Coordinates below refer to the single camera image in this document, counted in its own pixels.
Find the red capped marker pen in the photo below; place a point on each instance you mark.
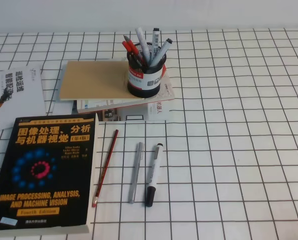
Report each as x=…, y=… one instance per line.
x=134, y=52

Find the silver grey pen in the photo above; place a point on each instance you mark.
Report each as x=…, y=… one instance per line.
x=135, y=173

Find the black mesh pen holder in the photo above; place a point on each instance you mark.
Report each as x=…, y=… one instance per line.
x=144, y=82

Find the white box red text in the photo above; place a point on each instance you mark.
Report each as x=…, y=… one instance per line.
x=155, y=111

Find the white map cover book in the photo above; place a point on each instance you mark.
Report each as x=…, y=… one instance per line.
x=165, y=93

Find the grey marker tilted right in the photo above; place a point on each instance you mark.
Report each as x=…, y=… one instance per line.
x=162, y=51

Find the white marker upright black cap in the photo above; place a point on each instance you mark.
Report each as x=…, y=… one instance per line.
x=155, y=43

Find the white marker tilted left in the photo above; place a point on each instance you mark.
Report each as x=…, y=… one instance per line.
x=143, y=43

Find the red black pencil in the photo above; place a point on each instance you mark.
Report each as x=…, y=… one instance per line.
x=103, y=173

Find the black image processing textbook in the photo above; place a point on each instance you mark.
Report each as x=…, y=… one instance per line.
x=47, y=175

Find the white brochure with robot picture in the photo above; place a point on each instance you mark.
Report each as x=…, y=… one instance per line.
x=21, y=94

